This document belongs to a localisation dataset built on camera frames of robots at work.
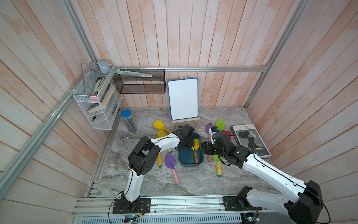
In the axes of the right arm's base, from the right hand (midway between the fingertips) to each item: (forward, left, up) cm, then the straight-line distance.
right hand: (204, 143), depth 81 cm
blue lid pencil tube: (+17, +50, +5) cm, 53 cm away
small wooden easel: (+24, +19, -9) cm, 31 cm away
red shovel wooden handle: (+17, -22, -14) cm, 31 cm away
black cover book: (+14, -34, -12) cm, 39 cm away
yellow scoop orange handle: (+24, +31, -14) cm, 41 cm away
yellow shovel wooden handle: (+5, +4, -15) cm, 16 cm away
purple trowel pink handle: (+24, -7, -15) cm, 29 cm away
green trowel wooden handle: (+28, -18, -16) cm, 37 cm away
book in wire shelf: (+14, +64, +16) cm, 67 cm away
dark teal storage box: (-3, +10, -13) cm, 17 cm away
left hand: (+6, +6, -13) cm, 16 cm away
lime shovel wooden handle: (-3, -4, -13) cm, 14 cm away
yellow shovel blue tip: (-5, +28, -13) cm, 31 cm away
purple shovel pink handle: (-5, +21, -15) cm, 26 cm away
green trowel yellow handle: (-8, -10, -14) cm, 19 cm away
